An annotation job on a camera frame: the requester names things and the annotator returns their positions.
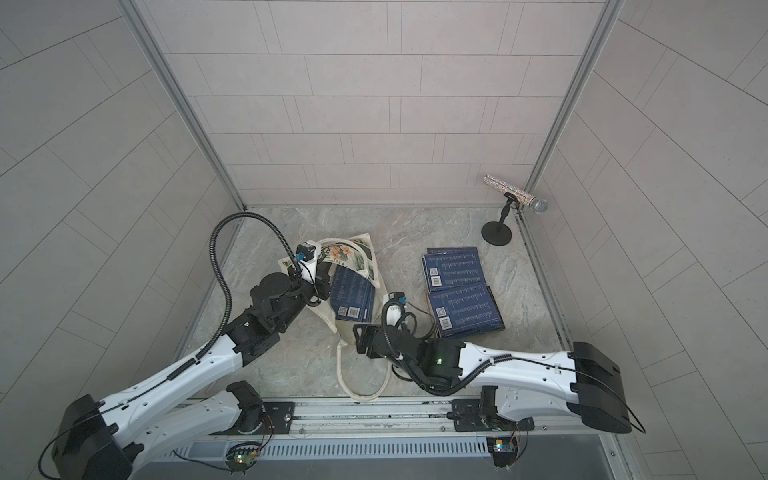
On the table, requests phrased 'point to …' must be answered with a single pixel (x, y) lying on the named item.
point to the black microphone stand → (499, 233)
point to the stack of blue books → (352, 295)
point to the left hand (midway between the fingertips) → (338, 256)
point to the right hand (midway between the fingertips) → (363, 335)
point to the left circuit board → (242, 456)
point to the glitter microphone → (538, 205)
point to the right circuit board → (504, 449)
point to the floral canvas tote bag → (357, 252)
